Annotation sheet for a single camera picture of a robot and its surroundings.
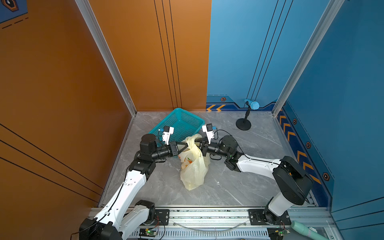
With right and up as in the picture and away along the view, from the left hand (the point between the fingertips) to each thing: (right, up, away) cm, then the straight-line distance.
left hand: (189, 144), depth 71 cm
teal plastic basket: (-9, +9, +41) cm, 43 cm away
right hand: (0, 0, +1) cm, 1 cm away
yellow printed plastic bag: (+3, -9, -4) cm, 10 cm away
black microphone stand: (+40, +10, +41) cm, 58 cm away
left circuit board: (-20, -42, 0) cm, 47 cm away
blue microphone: (+38, +21, +16) cm, 46 cm away
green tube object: (+52, -38, -3) cm, 64 cm away
